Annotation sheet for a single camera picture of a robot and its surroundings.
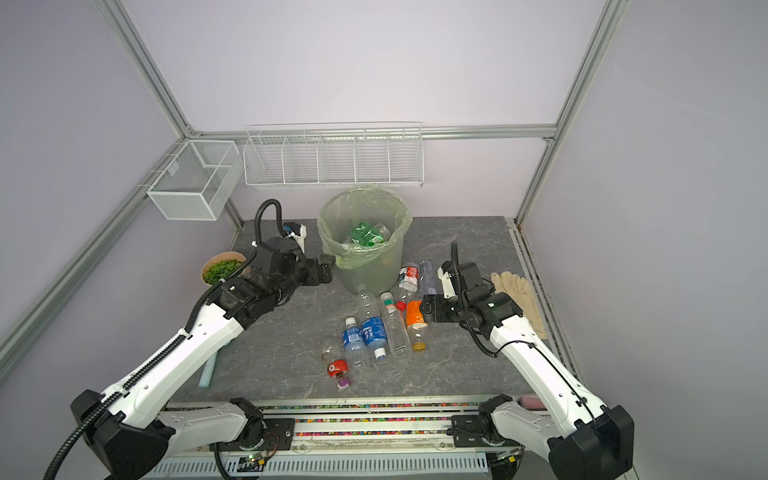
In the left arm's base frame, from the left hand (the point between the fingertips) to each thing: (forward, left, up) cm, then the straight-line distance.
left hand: (319, 262), depth 74 cm
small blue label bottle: (-15, -7, -23) cm, 28 cm away
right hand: (-9, -29, -11) cm, 33 cm away
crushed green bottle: (+15, -11, -7) cm, 20 cm away
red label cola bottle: (+10, -24, -23) cm, 35 cm away
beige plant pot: (+17, +37, -17) cm, 44 cm away
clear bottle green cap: (-11, -19, -24) cm, 33 cm away
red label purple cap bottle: (-19, -2, -22) cm, 30 cm away
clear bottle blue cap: (+9, -30, -23) cm, 39 cm away
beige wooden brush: (+6, -61, -28) cm, 67 cm away
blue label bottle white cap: (-7, -12, -22) cm, 26 cm away
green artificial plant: (+11, +35, -15) cm, 39 cm away
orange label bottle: (-7, -25, -26) cm, 37 cm away
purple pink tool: (-30, -54, -28) cm, 68 cm away
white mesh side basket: (+36, +44, -1) cm, 57 cm away
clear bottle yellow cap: (-11, +2, -31) cm, 33 cm away
